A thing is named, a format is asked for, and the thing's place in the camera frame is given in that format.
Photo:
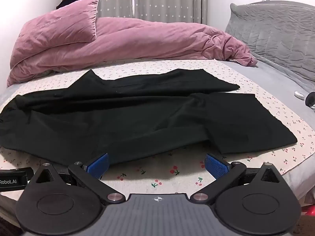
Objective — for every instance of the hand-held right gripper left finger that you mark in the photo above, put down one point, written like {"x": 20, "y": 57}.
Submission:
{"x": 99, "y": 165}

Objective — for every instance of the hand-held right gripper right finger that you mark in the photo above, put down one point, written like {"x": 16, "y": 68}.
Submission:
{"x": 216, "y": 167}

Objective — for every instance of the black pants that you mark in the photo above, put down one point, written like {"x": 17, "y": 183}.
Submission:
{"x": 128, "y": 118}

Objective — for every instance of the cherry print sheet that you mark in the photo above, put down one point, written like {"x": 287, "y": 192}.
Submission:
{"x": 172, "y": 173}

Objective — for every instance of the grey bed sheet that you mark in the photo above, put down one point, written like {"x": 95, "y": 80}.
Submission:
{"x": 275, "y": 78}

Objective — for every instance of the small white device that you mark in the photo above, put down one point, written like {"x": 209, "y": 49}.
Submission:
{"x": 299, "y": 94}

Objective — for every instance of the black round disc object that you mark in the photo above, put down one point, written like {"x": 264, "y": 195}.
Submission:
{"x": 309, "y": 100}

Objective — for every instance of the pink duvet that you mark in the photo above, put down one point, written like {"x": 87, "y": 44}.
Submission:
{"x": 152, "y": 41}

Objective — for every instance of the grey quilted headboard cover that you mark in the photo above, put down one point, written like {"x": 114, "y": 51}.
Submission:
{"x": 273, "y": 32}

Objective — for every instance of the pink pillow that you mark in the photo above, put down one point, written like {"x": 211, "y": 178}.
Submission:
{"x": 59, "y": 22}

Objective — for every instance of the grey star print curtain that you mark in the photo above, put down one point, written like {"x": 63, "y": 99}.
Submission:
{"x": 152, "y": 0}

